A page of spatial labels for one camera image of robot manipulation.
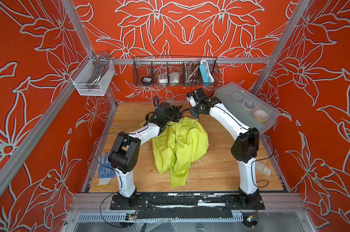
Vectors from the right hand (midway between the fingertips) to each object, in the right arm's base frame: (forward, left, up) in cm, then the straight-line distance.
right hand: (191, 109), depth 91 cm
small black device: (+17, +30, +9) cm, 36 cm away
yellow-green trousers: (-24, +8, -6) cm, 26 cm away
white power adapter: (+16, +18, +12) cm, 27 cm away
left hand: (-1, +4, +5) cm, 6 cm away
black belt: (-4, +3, +4) cm, 7 cm away
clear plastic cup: (+16, +11, +12) cm, 23 cm away
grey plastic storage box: (-2, -42, 0) cm, 42 cm away
